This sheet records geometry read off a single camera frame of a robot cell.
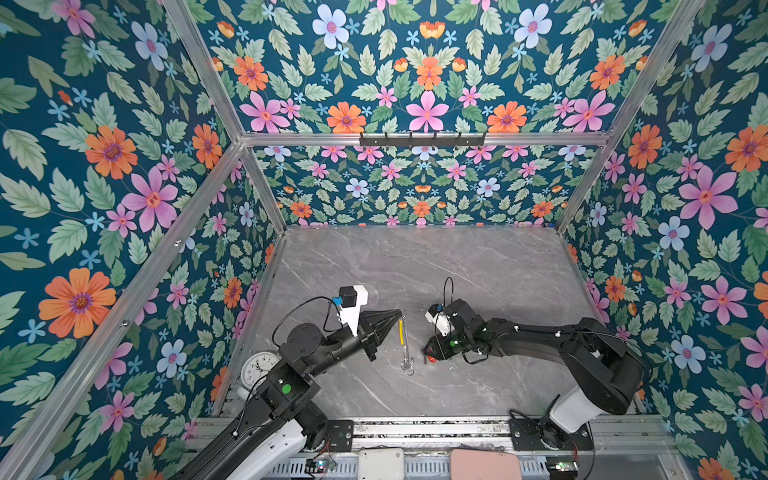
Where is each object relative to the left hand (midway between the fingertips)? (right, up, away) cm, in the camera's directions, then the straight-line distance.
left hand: (403, 313), depth 57 cm
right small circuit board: (+38, -40, +13) cm, 56 cm away
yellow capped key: (-1, -6, +9) cm, 11 cm away
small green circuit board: (-19, -39, +13) cm, 46 cm away
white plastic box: (-5, -38, +12) cm, 40 cm away
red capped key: (+8, -19, +27) cm, 34 cm away
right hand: (+7, -16, +29) cm, 34 cm away
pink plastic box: (+19, -38, +12) cm, 44 cm away
